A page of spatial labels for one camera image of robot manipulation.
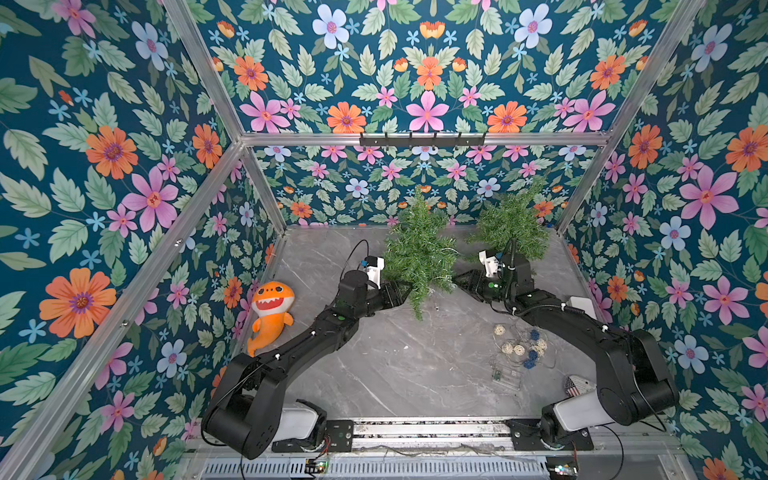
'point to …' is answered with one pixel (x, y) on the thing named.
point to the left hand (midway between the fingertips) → (410, 286)
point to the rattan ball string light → (525, 343)
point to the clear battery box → (506, 374)
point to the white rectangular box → (583, 304)
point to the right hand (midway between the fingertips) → (462, 276)
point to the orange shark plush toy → (270, 303)
